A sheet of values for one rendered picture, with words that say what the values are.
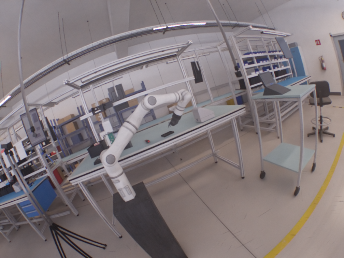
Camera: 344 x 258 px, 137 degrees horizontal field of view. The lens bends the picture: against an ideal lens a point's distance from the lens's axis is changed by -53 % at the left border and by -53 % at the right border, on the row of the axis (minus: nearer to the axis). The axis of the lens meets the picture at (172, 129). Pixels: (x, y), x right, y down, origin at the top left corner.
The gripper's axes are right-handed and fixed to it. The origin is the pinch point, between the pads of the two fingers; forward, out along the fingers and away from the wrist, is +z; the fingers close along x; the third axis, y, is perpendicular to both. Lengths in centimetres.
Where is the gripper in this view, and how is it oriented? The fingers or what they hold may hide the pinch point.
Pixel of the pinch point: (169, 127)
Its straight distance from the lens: 128.7
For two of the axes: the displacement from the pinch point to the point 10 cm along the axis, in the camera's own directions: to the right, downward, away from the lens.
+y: 7.7, 5.7, -3.0
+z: -3.1, 7.4, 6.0
